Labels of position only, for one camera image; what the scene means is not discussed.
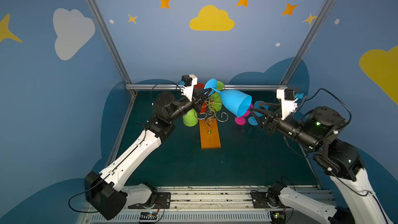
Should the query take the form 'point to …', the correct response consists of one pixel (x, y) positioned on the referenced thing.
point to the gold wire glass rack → (209, 113)
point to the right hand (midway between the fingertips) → (257, 104)
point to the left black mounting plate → (162, 201)
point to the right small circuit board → (278, 217)
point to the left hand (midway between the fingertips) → (208, 86)
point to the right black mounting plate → (259, 199)
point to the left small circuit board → (148, 215)
